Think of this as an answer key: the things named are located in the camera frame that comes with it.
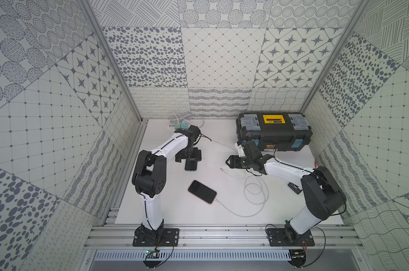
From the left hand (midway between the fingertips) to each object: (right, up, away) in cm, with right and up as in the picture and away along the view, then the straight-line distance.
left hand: (187, 158), depth 94 cm
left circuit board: (-12, -38, -22) cm, 46 cm away
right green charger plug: (-4, +19, +16) cm, 25 cm away
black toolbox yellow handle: (+49, +15, -2) cm, 51 cm away
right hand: (+25, -2, -3) cm, 25 cm away
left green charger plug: (-9, +19, +15) cm, 26 cm away
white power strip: (-14, +20, +20) cm, 32 cm away
